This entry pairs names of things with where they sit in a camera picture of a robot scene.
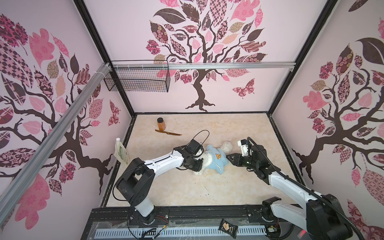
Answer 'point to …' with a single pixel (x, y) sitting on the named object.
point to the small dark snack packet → (228, 228)
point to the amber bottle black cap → (161, 123)
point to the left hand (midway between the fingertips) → (199, 169)
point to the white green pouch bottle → (121, 151)
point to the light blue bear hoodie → (219, 160)
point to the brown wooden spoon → (167, 133)
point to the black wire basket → (140, 80)
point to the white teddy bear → (226, 146)
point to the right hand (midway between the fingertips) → (228, 155)
